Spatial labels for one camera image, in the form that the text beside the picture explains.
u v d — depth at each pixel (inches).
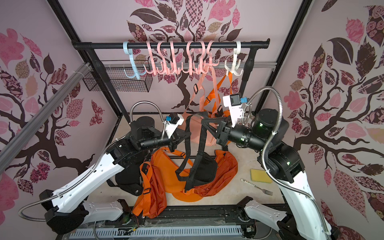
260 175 33.8
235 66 21.7
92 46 19.0
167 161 35.5
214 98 28.5
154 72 21.0
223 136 15.4
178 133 21.0
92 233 27.4
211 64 22.3
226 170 32.5
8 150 19.7
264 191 32.1
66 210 15.2
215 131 17.1
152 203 28.8
